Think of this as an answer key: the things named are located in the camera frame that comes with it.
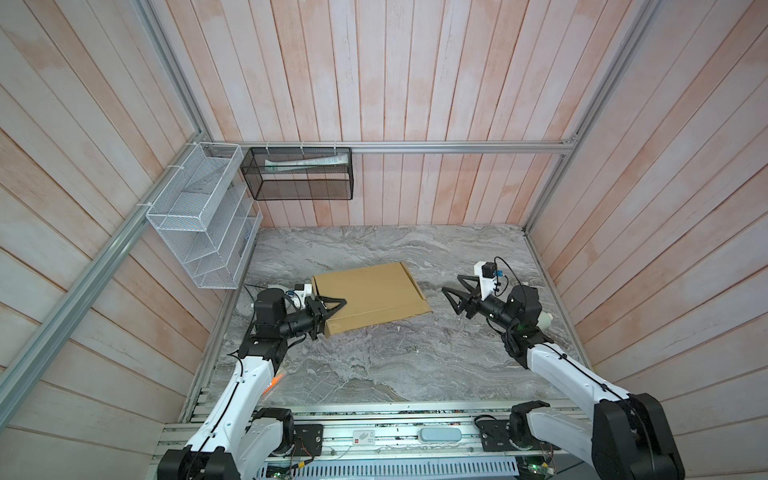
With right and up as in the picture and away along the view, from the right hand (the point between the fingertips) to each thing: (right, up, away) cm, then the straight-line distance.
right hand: (452, 283), depth 80 cm
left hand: (-28, -7, -6) cm, 30 cm away
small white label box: (-24, -38, -7) cm, 45 cm away
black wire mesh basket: (-48, +37, +24) cm, 65 cm away
